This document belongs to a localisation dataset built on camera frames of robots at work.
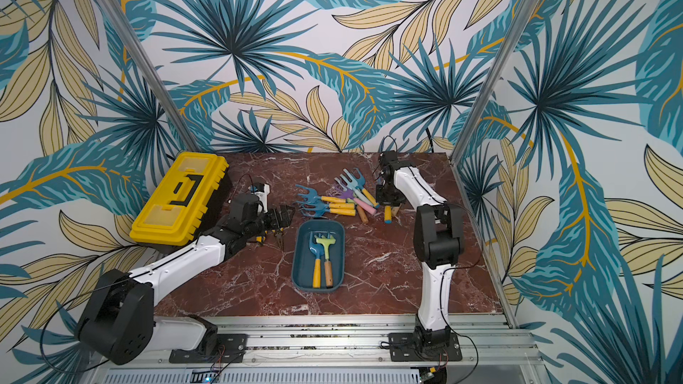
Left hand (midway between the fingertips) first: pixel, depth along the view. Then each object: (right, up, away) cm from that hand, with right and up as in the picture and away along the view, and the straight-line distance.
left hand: (284, 213), depth 87 cm
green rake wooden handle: (+14, -17, +1) cm, 22 cm away
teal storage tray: (+6, -15, +2) cm, 16 cm away
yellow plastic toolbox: (-32, +1, -5) cm, 33 cm away
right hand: (+36, +3, +11) cm, 38 cm away
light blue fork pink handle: (+22, +9, +22) cm, 33 cm away
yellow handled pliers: (-4, -9, +8) cm, 13 cm away
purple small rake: (+22, +4, +18) cm, 28 cm away
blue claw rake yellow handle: (+8, +5, +17) cm, 19 cm away
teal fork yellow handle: (+26, +9, +22) cm, 36 cm away
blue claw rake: (+18, -1, +14) cm, 23 cm away
